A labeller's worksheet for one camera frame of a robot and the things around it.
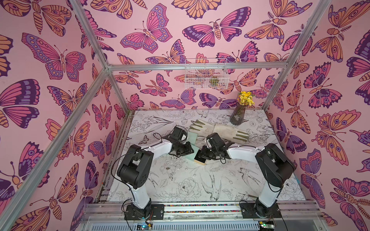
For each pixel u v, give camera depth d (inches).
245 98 36.5
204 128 42.7
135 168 18.9
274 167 19.1
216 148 28.7
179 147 31.3
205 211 29.5
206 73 37.3
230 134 40.9
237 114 41.4
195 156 35.8
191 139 39.4
